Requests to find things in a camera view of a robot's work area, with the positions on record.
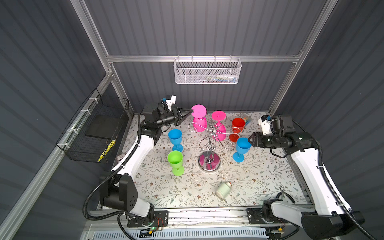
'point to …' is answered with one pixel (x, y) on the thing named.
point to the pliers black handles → (282, 191)
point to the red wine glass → (237, 125)
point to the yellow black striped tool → (109, 147)
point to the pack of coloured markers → (247, 119)
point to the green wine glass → (175, 159)
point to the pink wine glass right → (219, 133)
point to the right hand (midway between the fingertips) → (255, 140)
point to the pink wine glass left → (199, 120)
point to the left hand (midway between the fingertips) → (193, 111)
